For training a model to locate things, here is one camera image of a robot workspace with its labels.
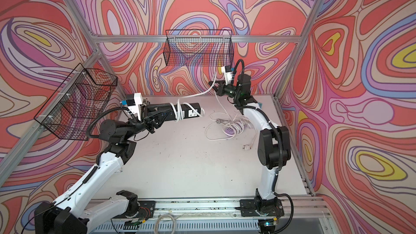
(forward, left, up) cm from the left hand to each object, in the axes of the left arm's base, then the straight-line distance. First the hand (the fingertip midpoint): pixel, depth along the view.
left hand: (171, 112), depth 57 cm
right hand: (+27, -14, -12) cm, 32 cm away
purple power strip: (+16, -26, -35) cm, 46 cm away
